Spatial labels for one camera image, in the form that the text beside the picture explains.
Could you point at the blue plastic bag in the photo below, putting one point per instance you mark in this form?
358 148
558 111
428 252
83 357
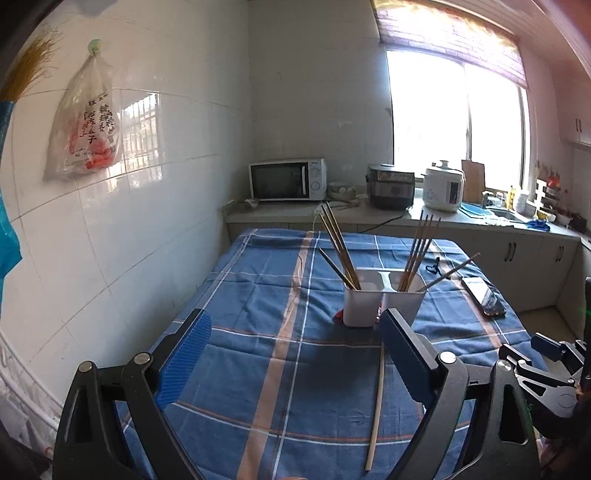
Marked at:
8 240

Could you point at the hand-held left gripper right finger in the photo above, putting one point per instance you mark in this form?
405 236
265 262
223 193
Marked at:
408 364

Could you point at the white microwave oven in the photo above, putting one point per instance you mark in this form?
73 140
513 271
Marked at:
277 180

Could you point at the blue plaid tablecloth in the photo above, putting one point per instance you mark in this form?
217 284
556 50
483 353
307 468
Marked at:
258 300

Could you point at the bowl of eggs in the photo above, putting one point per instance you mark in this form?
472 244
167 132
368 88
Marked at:
344 191

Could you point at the black clip on table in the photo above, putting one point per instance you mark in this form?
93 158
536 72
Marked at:
433 267

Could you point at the white wall cabinet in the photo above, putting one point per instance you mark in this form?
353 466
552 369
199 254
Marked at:
577 115

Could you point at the black smartphone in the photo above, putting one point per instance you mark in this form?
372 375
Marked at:
485 297

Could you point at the white rice cooker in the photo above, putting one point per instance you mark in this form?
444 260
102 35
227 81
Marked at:
443 189

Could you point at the clear printed plastic bag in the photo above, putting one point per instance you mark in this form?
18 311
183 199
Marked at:
85 129

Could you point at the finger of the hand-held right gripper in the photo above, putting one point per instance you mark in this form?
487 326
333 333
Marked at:
545 387
547 347

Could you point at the blue rag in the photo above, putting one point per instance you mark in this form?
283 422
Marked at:
538 225

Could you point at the yellow straw broom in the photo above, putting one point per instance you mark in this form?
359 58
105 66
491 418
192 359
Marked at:
32 64

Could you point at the blue counter mat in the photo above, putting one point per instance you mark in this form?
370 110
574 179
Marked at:
475 210

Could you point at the kitchen window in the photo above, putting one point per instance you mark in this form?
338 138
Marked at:
429 129

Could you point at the spice rack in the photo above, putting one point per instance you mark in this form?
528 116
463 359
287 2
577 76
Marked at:
551 194

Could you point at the wooden chopstick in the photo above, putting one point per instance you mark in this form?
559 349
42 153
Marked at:
375 415

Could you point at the black rice cooker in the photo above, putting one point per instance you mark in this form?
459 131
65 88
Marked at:
390 187

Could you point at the bamboo window blind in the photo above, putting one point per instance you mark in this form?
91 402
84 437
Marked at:
443 32

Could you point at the green wall hook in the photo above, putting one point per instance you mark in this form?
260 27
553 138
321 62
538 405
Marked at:
95 46

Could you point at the white kitchen base cabinet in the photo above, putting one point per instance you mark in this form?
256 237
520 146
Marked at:
531 263

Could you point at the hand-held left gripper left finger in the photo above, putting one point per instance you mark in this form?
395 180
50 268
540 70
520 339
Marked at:
184 360

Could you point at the bunch of chopsticks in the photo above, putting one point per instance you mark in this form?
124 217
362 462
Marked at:
344 249

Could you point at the wooden cutting board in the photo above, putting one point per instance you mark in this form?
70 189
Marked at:
474 180

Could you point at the white chopstick holder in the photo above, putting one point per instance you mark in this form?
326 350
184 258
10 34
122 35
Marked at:
360 304

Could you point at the red plastic wrapper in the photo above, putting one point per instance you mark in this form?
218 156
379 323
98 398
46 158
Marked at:
339 317

